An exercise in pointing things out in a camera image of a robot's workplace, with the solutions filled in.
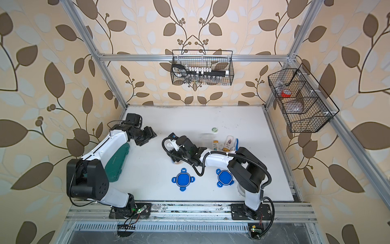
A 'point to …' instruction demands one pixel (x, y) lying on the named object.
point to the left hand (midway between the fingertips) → (151, 135)
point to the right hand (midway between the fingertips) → (172, 148)
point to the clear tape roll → (241, 191)
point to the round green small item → (215, 129)
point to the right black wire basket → (306, 108)
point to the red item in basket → (286, 93)
